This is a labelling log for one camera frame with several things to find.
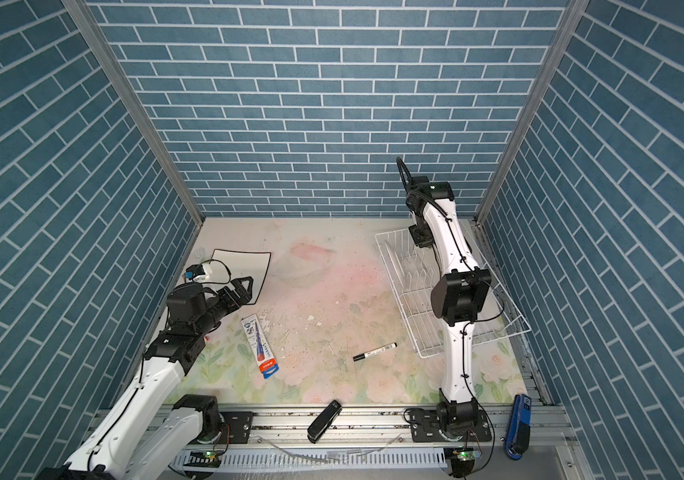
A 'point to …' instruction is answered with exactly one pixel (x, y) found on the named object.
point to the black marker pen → (371, 353)
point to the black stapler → (323, 421)
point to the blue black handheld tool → (519, 426)
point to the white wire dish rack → (412, 280)
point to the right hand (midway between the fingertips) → (430, 239)
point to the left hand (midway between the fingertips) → (244, 284)
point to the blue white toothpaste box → (268, 365)
